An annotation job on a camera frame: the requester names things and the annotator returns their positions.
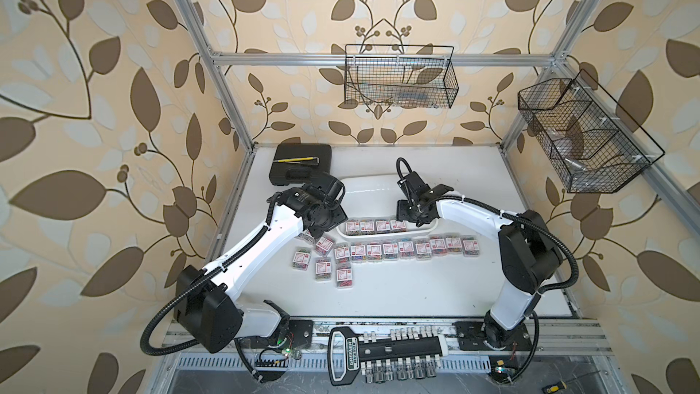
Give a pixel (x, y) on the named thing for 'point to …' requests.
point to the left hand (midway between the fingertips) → (336, 218)
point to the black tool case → (291, 174)
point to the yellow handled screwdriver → (558, 386)
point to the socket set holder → (410, 353)
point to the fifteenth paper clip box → (344, 276)
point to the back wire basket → (400, 76)
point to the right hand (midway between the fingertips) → (405, 215)
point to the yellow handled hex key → (307, 160)
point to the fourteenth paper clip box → (323, 269)
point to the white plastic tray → (380, 237)
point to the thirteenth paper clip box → (301, 260)
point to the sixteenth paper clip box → (400, 226)
